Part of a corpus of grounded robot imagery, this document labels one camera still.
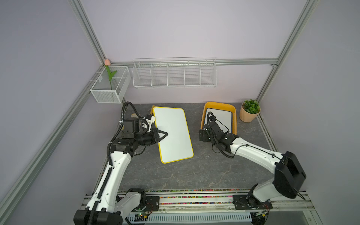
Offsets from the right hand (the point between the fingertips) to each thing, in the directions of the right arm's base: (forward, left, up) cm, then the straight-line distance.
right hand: (205, 131), depth 87 cm
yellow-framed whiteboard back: (-10, +17, 0) cm, 20 cm away
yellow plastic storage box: (+32, -18, -11) cm, 38 cm away
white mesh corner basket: (+22, +66, +16) cm, 71 cm away
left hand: (-11, +21, +13) cm, 27 cm away
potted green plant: (+19, -35, -3) cm, 40 cm away
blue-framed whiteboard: (+22, -19, -15) cm, 33 cm away
